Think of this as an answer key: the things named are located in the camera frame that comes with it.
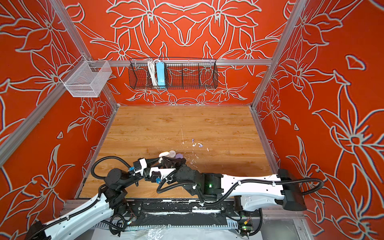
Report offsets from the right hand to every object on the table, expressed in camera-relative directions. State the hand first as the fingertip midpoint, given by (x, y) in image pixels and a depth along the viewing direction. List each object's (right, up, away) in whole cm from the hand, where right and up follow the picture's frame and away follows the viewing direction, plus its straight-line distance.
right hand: (161, 157), depth 62 cm
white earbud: (+14, -1, +34) cm, 37 cm away
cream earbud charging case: (+1, +1, +3) cm, 3 cm away
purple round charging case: (+5, -7, +30) cm, 31 cm away
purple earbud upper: (+14, +2, +36) cm, 39 cm away
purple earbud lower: (+19, -1, +34) cm, 39 cm away
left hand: (0, -2, +3) cm, 3 cm away
